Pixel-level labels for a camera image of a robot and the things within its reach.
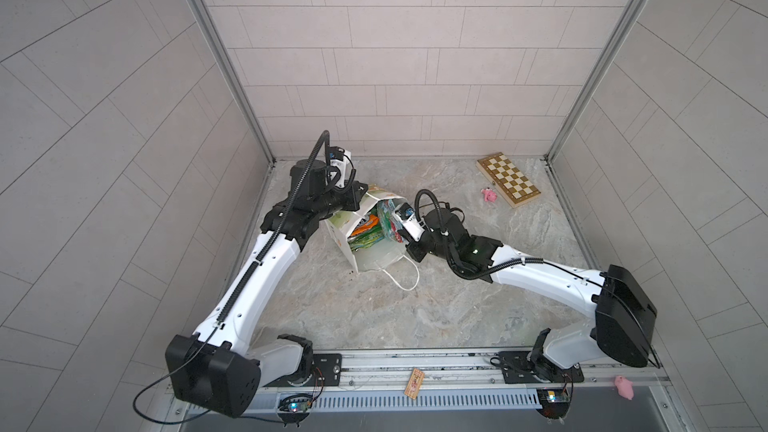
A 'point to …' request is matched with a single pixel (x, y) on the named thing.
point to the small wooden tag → (413, 384)
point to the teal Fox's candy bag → (389, 224)
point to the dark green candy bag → (366, 238)
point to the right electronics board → (554, 402)
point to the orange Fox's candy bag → (368, 222)
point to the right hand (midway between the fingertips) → (398, 232)
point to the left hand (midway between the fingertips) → (373, 183)
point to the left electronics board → (295, 404)
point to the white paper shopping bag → (368, 260)
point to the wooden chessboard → (516, 188)
